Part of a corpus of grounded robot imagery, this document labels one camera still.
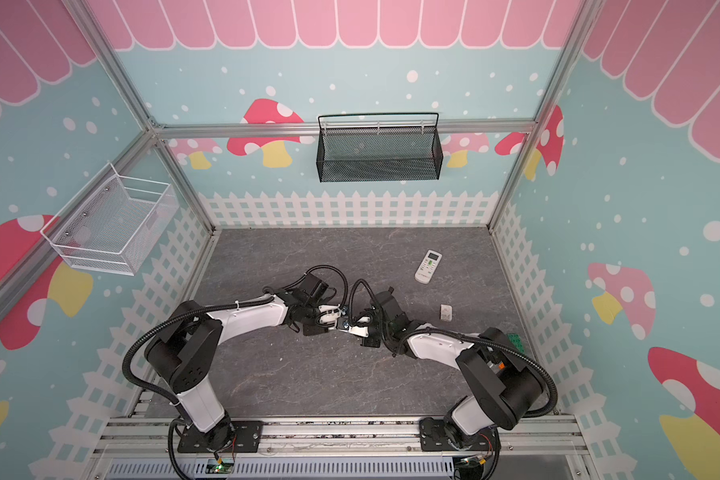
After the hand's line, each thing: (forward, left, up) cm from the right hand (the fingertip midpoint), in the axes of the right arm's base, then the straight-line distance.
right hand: (353, 321), depth 88 cm
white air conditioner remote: (+23, -26, -4) cm, 35 cm away
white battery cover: (+6, -30, -6) cm, 31 cm away
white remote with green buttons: (-3, +6, +6) cm, 9 cm away
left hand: (+3, +10, -5) cm, 12 cm away
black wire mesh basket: (+46, 0, +29) cm, 55 cm away
